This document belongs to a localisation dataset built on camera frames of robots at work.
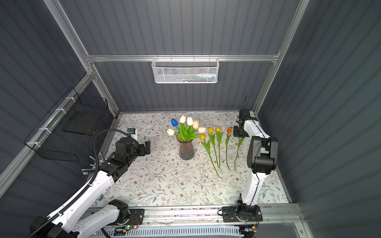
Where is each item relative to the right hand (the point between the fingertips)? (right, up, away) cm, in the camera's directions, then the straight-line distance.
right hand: (242, 134), depth 98 cm
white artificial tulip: (-39, +9, -21) cm, 45 cm away
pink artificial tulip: (-32, +6, -24) cm, 40 cm away
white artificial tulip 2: (-35, +8, -24) cm, 43 cm away
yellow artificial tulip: (-20, -2, +7) cm, 21 cm away
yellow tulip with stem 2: (-15, -1, +7) cm, 16 cm away
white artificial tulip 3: (-44, +3, -26) cm, 51 cm away
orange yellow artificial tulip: (-7, +2, +9) cm, 12 cm away
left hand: (-60, -3, -19) cm, 63 cm away
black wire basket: (-96, +2, -24) cm, 100 cm away
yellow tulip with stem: (-24, -8, +3) cm, 25 cm away
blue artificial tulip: (-43, +7, -22) cm, 49 cm away
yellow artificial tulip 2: (-2, -4, -2) cm, 4 cm away
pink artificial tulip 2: (-28, +3, -22) cm, 36 cm away
